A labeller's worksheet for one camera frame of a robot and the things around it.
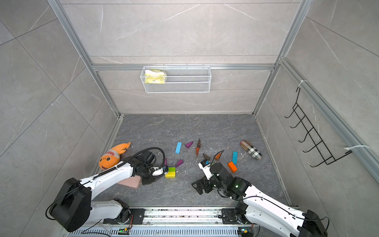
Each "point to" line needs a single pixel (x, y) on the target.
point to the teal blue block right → (235, 157)
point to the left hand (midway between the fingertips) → (155, 173)
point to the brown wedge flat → (206, 157)
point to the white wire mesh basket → (181, 79)
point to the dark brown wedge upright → (199, 143)
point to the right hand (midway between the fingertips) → (199, 181)
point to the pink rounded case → (134, 181)
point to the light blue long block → (178, 148)
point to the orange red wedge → (197, 150)
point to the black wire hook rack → (328, 158)
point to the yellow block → (170, 177)
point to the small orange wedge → (217, 157)
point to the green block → (171, 171)
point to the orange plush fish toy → (111, 157)
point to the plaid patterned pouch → (251, 149)
